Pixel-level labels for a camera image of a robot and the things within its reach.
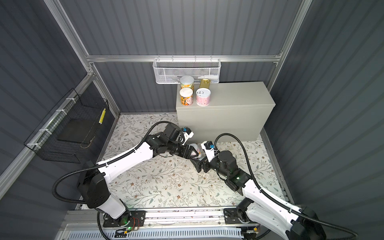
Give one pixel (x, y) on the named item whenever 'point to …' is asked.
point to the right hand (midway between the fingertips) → (199, 155)
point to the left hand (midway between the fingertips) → (195, 153)
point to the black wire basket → (43, 141)
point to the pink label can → (193, 153)
